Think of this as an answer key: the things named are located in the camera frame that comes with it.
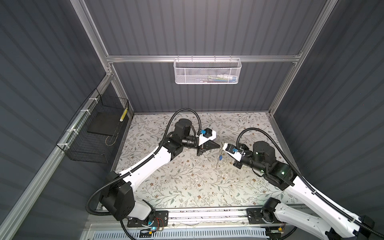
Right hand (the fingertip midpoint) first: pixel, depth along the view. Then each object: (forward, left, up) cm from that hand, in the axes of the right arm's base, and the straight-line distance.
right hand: (227, 148), depth 69 cm
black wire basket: (-1, +67, +8) cm, 68 cm away
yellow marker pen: (+20, +55, +3) cm, 58 cm away
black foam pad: (+14, +62, +3) cm, 64 cm away
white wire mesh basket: (+67, +7, +1) cm, 68 cm away
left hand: (+1, +4, +2) cm, 4 cm away
